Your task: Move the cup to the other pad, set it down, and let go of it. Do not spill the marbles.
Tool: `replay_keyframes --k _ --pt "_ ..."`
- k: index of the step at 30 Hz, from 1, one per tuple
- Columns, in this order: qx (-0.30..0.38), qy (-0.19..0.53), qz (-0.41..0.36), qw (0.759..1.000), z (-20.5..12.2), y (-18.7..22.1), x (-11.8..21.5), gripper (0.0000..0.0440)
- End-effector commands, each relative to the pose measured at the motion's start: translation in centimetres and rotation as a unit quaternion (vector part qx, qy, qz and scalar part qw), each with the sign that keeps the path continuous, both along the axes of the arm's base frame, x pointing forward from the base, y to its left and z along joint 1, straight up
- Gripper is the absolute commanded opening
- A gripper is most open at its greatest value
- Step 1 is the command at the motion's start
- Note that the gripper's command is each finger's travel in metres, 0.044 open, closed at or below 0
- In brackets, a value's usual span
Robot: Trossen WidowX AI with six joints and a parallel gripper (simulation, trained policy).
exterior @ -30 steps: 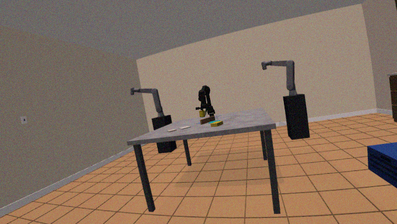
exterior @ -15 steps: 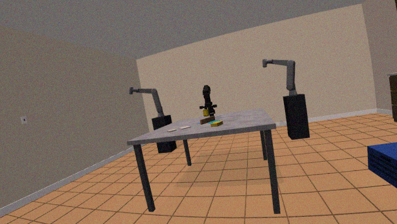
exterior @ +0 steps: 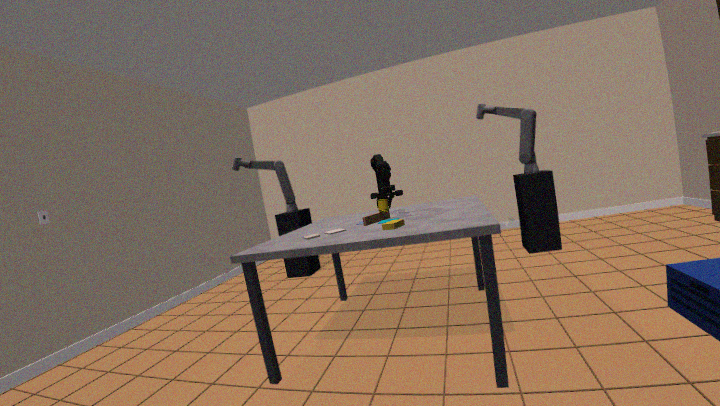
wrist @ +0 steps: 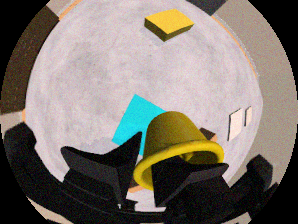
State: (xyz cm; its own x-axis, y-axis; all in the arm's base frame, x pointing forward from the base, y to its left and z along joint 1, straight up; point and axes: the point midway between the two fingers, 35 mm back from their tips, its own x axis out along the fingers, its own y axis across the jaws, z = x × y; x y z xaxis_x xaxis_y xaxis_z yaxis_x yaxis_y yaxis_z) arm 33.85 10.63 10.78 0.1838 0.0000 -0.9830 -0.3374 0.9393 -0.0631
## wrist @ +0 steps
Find brown rectangular bar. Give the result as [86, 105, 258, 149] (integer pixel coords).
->
[128, 127, 218, 193]

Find yellow rectangular block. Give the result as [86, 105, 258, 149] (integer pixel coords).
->
[144, 8, 194, 41]

